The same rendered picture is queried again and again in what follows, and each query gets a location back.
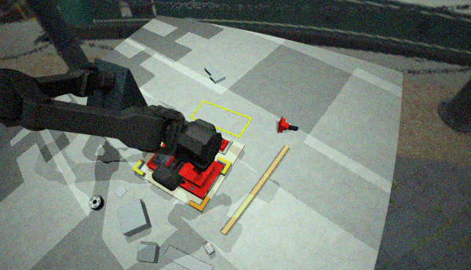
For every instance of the red flat rectangular plate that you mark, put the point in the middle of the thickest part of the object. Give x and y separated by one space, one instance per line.
200 193

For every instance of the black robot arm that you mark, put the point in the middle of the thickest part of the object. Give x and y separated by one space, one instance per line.
25 101

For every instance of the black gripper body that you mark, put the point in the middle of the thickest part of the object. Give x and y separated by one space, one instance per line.
168 176

